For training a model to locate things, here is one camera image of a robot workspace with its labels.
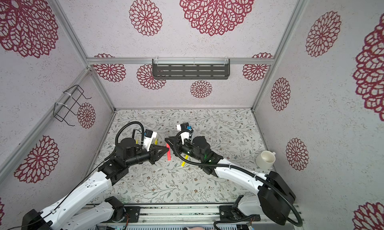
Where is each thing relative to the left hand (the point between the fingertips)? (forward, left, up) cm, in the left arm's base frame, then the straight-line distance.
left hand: (166, 149), depth 73 cm
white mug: (+2, -56, -18) cm, 59 cm away
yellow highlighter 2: (+1, +4, +4) cm, 6 cm away
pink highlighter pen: (-2, -2, 0) cm, 2 cm away
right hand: (+2, 0, +6) cm, 6 cm away
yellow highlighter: (+2, -8, -21) cm, 23 cm away
